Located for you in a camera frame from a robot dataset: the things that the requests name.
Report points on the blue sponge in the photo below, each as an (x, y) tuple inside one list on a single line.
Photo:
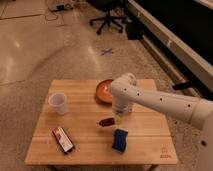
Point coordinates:
[(119, 141)]

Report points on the clear plastic cup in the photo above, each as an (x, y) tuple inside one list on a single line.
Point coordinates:
[(58, 101)]

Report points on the black box on floor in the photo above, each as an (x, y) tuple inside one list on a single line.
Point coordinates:
[(134, 30)]

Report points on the orange round plate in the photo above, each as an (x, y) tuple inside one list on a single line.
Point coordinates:
[(102, 92)]

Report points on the black office chair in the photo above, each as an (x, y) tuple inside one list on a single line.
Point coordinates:
[(107, 6)]

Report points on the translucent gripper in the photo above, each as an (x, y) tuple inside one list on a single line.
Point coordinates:
[(119, 116)]

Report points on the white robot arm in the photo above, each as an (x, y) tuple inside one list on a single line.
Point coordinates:
[(195, 111)]

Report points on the red and black box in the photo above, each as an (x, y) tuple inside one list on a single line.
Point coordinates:
[(64, 141)]

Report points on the wooden table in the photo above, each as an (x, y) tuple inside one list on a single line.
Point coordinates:
[(148, 141)]

